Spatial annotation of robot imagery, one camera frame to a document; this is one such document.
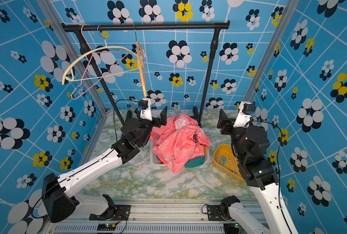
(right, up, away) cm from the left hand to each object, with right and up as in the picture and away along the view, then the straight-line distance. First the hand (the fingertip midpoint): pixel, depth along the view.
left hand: (158, 104), depth 67 cm
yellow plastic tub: (+42, -36, +21) cm, 59 cm away
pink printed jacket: (+9, -17, +12) cm, 23 cm away
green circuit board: (-27, -61, +5) cm, 67 cm away
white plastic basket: (-5, -31, +18) cm, 36 cm away
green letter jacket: (+18, -30, +11) cm, 37 cm away
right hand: (+31, -4, -9) cm, 33 cm away
